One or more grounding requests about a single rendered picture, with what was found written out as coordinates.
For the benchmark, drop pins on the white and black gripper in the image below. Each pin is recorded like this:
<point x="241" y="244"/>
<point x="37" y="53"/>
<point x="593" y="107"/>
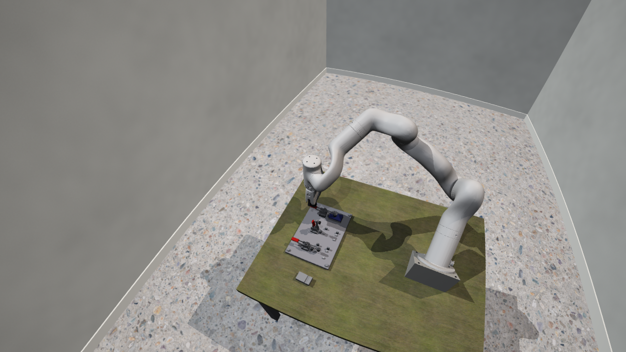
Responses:
<point x="312" y="197"/>

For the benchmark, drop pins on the black toggle clamp with red handle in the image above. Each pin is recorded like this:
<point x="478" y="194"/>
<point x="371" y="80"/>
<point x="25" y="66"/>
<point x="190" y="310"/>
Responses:
<point x="315" y="227"/>

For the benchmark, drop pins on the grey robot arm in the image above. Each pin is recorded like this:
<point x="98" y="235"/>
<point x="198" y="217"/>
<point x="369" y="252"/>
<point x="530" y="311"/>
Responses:
<point x="467" y="194"/>

